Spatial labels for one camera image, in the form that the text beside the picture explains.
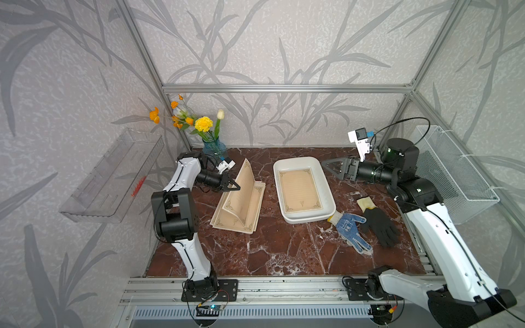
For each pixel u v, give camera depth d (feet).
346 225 2.97
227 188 2.60
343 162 1.74
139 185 2.16
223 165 2.71
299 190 3.53
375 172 1.70
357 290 2.41
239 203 2.77
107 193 2.17
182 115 3.25
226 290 2.38
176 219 1.67
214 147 3.43
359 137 1.78
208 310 2.36
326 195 3.16
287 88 3.09
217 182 2.53
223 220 2.99
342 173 1.75
